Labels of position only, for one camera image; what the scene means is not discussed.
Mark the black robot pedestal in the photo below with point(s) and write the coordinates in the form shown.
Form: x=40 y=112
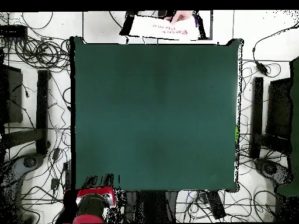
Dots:
x=151 y=205

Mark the black power strip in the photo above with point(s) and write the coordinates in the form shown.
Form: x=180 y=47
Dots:
x=216 y=205

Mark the white paper sign red lettering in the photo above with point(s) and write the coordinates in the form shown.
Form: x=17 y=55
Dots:
x=149 y=29

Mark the black frame stand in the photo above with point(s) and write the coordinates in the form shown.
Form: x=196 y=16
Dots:
x=257 y=116
x=42 y=112

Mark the black box case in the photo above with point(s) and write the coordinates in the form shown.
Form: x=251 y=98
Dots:
x=279 y=109
x=14 y=93

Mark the small black device box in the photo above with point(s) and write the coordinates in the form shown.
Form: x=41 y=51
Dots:
x=12 y=30

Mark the grey rectangular frame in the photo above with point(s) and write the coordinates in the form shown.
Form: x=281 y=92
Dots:
x=211 y=28

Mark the dark green table cloth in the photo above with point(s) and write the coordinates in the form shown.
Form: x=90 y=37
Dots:
x=154 y=116

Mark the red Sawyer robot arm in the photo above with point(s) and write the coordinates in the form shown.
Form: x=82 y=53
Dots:
x=93 y=205

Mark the person's hand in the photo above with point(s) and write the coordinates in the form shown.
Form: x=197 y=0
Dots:
x=181 y=16

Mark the lime green clip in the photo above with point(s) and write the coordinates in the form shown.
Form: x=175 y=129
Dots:
x=236 y=133

